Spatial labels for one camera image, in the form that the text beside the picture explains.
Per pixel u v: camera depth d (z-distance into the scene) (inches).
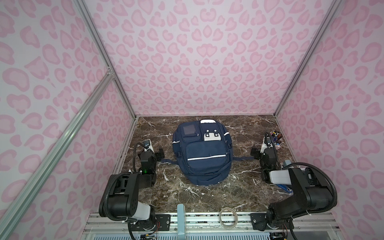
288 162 35.6
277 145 35.5
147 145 30.5
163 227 28.3
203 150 35.2
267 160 27.5
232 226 28.1
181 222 27.3
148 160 27.0
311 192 17.6
